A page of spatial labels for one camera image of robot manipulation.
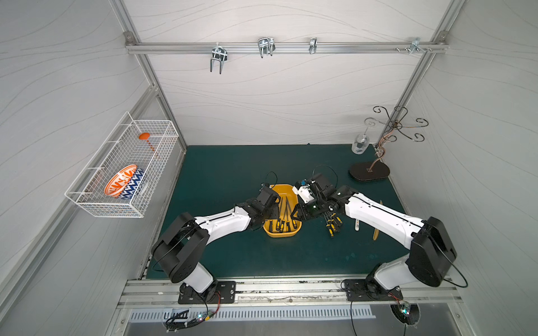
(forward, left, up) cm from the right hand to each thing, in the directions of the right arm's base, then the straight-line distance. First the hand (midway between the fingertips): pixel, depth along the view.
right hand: (294, 214), depth 81 cm
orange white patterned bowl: (-3, +56, +23) cm, 61 cm away
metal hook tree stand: (+33, -46, -11) cm, 57 cm away
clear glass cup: (+33, -31, +7) cm, 46 cm away
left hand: (+5, +7, -5) cm, 10 cm away
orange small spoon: (+19, +58, +22) cm, 65 cm away
